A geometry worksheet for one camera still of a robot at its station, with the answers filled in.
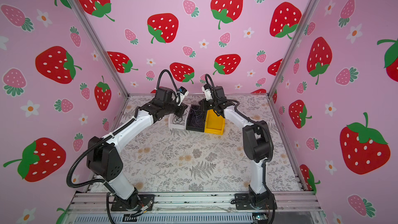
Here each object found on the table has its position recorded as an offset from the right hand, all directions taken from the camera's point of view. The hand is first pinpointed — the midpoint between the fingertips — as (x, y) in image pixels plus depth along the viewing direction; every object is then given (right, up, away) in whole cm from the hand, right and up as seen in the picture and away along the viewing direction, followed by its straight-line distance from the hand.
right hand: (196, 103), depth 93 cm
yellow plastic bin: (+11, -14, +10) cm, 21 cm away
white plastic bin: (-13, -15, +8) cm, 21 cm away
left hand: (-4, -2, -7) cm, 8 cm away
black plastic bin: (-5, -15, +8) cm, 18 cm away
